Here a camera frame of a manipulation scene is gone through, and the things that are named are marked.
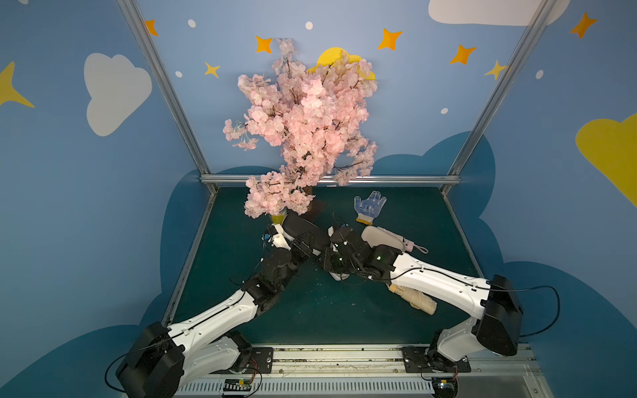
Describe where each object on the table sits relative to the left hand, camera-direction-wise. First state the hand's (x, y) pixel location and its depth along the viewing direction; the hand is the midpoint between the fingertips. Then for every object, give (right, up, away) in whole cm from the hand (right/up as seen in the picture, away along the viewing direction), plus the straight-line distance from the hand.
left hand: (314, 232), depth 76 cm
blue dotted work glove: (+24, +8, +38) cm, 45 cm away
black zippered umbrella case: (-3, 0, 0) cm, 3 cm away
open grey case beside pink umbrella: (+9, -17, +11) cm, 22 cm away
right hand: (+1, -8, 0) cm, 8 cm away
